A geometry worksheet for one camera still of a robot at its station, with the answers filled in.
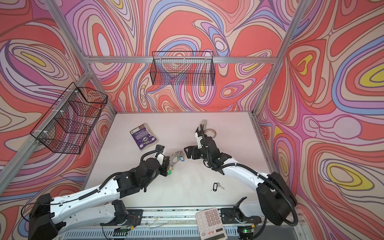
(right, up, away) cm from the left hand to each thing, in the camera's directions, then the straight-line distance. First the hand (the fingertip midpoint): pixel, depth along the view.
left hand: (172, 157), depth 76 cm
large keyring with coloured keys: (+1, 0, +1) cm, 1 cm away
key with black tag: (+24, -18, +8) cm, 31 cm away
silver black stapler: (+19, +19, +36) cm, 45 cm away
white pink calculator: (+19, -31, -5) cm, 37 cm away
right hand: (+10, +2, +9) cm, 14 cm away
